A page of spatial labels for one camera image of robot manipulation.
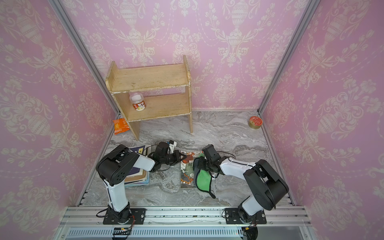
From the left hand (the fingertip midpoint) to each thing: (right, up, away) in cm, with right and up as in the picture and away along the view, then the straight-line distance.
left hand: (187, 158), depth 93 cm
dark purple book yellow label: (-29, +6, -2) cm, 30 cm away
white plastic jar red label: (-29, +35, -5) cm, 46 cm away
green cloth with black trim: (+9, -9, -10) cm, 16 cm away
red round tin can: (+49, +22, +16) cm, 56 cm away
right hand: (+7, -4, -3) cm, 8 cm away
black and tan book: (-25, -9, -10) cm, 29 cm away
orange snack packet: (-49, +20, +14) cm, 55 cm away
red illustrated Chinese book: (0, -7, -5) cm, 9 cm away
